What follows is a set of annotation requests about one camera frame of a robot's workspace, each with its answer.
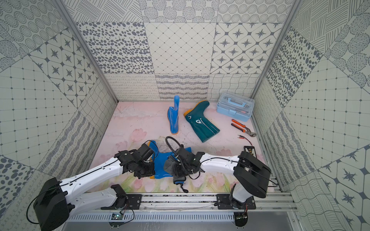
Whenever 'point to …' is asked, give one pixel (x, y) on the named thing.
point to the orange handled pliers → (244, 129)
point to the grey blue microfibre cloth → (169, 166)
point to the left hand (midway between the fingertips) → (157, 174)
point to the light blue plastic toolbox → (240, 107)
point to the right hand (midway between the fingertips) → (178, 174)
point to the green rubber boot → (195, 117)
